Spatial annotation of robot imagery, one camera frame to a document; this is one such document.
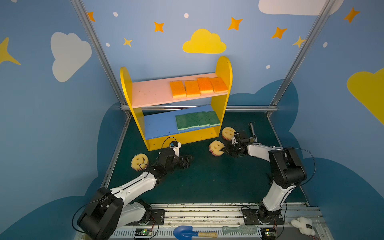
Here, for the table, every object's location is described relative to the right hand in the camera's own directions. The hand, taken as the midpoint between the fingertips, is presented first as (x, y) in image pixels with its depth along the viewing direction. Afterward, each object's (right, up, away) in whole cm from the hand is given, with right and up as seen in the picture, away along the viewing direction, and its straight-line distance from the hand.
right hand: (222, 147), depth 98 cm
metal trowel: (+24, +6, +7) cm, 25 cm away
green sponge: (-6, +18, -2) cm, 19 cm away
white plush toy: (+34, -33, -28) cm, 55 cm away
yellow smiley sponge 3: (-53, -8, -7) cm, 54 cm away
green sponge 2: (-12, +19, 0) cm, 23 cm away
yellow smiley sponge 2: (+6, +9, +9) cm, 14 cm away
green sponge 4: (-27, +17, -3) cm, 32 cm away
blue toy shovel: (-23, -38, -26) cm, 51 cm away
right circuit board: (+17, -38, -26) cm, 49 cm away
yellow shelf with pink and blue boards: (-29, +29, +22) cm, 46 cm away
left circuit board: (-44, -38, -27) cm, 64 cm away
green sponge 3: (-19, +18, -2) cm, 27 cm away
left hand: (-22, -3, -14) cm, 26 cm away
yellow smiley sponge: (-5, +1, -2) cm, 6 cm away
